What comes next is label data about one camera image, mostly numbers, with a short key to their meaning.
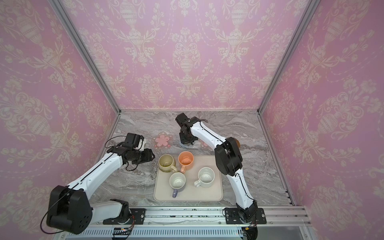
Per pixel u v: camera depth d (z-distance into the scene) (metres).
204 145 1.00
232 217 0.73
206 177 0.86
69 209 0.41
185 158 0.93
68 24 0.75
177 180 0.85
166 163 0.92
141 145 0.71
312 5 0.68
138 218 0.74
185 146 1.00
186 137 0.83
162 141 1.03
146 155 0.76
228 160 0.55
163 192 0.82
